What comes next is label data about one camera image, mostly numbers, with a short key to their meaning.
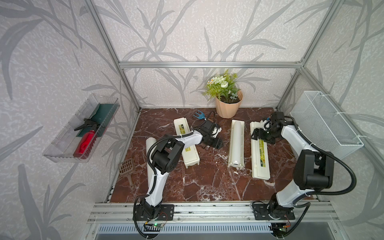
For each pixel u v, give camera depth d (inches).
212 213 29.7
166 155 21.5
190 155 33.7
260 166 31.5
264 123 33.1
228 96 41.9
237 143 37.4
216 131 33.4
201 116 44.6
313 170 18.1
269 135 30.2
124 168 34.1
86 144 22.9
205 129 31.6
